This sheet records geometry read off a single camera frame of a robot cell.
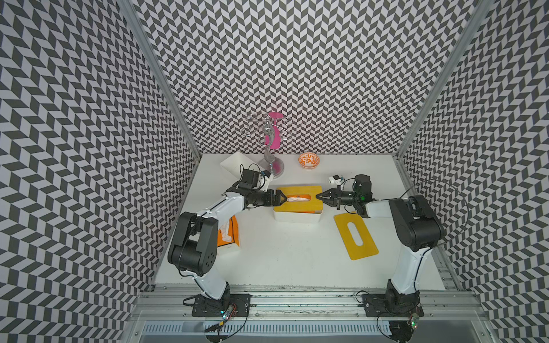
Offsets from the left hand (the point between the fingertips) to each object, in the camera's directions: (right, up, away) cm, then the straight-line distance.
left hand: (278, 200), depth 90 cm
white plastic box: (+7, -7, 0) cm, 10 cm away
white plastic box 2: (-26, +17, +25) cm, 39 cm away
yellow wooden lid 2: (+32, -21, -4) cm, 38 cm away
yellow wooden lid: (+15, -2, -2) cm, 16 cm away
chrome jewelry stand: (-5, +32, +3) cm, 32 cm away
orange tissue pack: (+10, +1, +3) cm, 10 cm away
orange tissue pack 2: (-19, -11, -10) cm, 24 cm away
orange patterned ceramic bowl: (+16, +19, +24) cm, 35 cm away
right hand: (+16, +1, -2) cm, 17 cm away
